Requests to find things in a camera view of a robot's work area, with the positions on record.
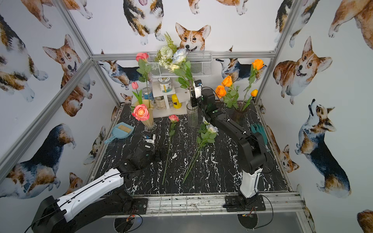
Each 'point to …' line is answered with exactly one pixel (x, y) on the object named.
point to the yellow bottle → (176, 104)
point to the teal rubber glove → (257, 127)
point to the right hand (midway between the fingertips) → (197, 86)
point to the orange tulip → (254, 93)
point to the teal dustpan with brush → (122, 130)
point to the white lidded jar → (165, 84)
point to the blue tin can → (148, 96)
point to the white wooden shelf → (178, 95)
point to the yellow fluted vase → (148, 123)
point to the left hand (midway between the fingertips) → (160, 144)
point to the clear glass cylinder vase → (192, 115)
